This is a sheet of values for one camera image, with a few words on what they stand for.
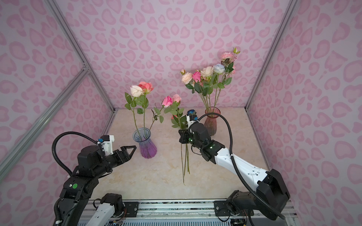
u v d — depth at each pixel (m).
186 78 0.78
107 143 0.61
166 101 0.67
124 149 0.60
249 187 0.40
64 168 0.48
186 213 0.73
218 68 0.78
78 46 0.83
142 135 0.84
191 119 0.68
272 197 0.40
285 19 0.72
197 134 0.57
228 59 0.79
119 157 0.58
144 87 0.72
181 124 1.10
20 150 0.55
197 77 0.76
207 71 0.78
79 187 0.44
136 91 0.68
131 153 0.63
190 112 1.10
